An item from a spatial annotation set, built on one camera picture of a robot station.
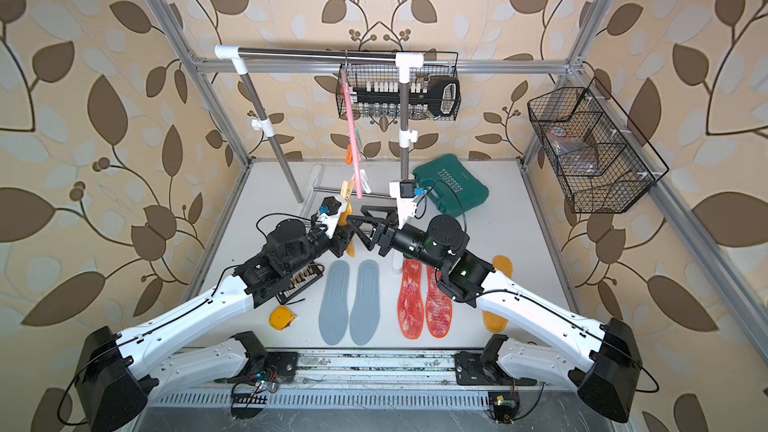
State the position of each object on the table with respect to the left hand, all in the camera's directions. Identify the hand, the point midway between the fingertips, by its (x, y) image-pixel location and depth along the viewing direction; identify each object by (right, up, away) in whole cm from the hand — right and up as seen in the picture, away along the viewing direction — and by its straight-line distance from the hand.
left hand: (356, 216), depth 71 cm
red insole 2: (+22, -28, +13) cm, 37 cm away
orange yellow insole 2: (-1, +1, -9) cm, 9 cm away
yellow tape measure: (-22, -29, +10) cm, 38 cm away
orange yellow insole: (+36, -30, +9) cm, 48 cm away
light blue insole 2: (+1, -29, +12) cm, 31 cm away
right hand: (+1, +1, -11) cm, 11 cm away
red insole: (+14, -29, +11) cm, 34 cm away
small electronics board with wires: (+36, -47, 0) cm, 59 cm away
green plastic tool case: (+30, +8, +36) cm, 47 cm away
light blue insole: (-8, -29, +11) cm, 32 cm away
